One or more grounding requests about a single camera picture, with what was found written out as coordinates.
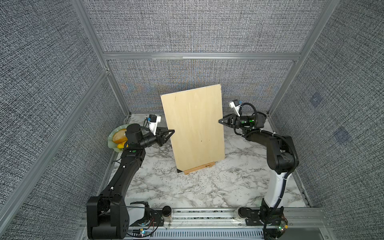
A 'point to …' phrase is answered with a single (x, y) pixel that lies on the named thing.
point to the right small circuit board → (282, 227)
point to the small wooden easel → (187, 172)
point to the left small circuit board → (143, 233)
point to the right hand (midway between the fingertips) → (219, 120)
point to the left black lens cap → (166, 211)
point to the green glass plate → (111, 144)
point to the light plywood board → (194, 115)
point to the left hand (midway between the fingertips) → (174, 129)
